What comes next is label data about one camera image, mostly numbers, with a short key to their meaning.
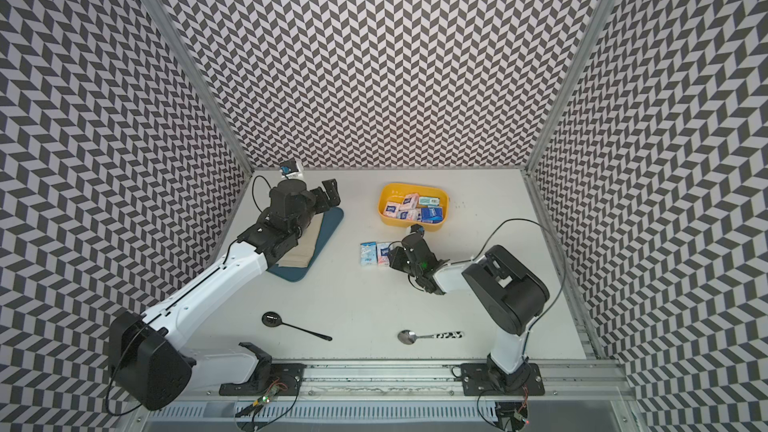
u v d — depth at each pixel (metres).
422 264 0.74
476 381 0.75
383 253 0.93
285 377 0.74
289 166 0.67
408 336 0.78
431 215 0.99
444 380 0.75
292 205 0.57
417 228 0.86
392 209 1.03
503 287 0.50
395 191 1.06
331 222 1.01
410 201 1.02
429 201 1.03
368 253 0.93
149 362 0.38
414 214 0.99
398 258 0.83
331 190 0.71
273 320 0.81
